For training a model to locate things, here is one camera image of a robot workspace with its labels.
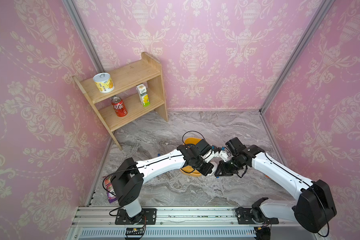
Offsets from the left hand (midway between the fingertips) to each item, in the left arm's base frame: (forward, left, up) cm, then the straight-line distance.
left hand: (211, 172), depth 77 cm
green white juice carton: (+39, +39, +18) cm, 58 cm away
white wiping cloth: (+2, -1, +2) cm, 3 cm away
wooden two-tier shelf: (+57, +61, +3) cm, 83 cm away
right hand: (0, -3, -1) cm, 3 cm away
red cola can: (+30, +50, +18) cm, 61 cm away
